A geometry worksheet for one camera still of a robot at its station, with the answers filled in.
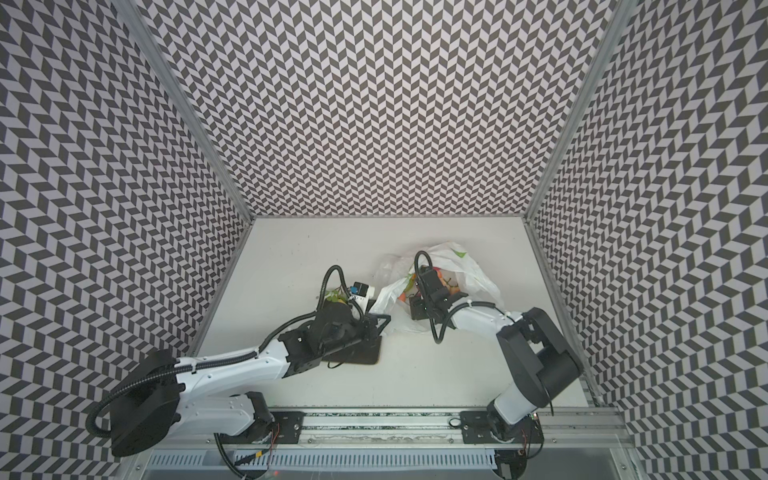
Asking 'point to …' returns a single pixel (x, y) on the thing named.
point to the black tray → (363, 352)
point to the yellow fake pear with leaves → (335, 296)
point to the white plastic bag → (458, 269)
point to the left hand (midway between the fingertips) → (391, 321)
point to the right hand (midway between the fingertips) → (423, 311)
